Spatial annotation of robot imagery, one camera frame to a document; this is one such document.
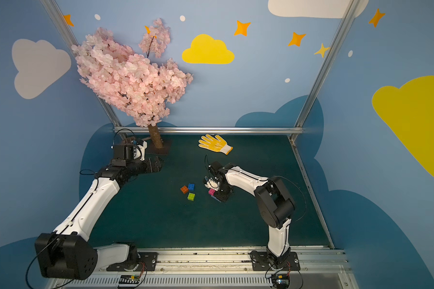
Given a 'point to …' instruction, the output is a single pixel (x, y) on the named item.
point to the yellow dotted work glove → (218, 144)
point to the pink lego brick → (211, 191)
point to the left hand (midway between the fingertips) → (154, 159)
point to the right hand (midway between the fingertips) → (225, 194)
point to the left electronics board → (129, 279)
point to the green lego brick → (191, 196)
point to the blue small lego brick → (191, 186)
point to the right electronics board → (281, 281)
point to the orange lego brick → (184, 189)
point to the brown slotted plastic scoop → (129, 141)
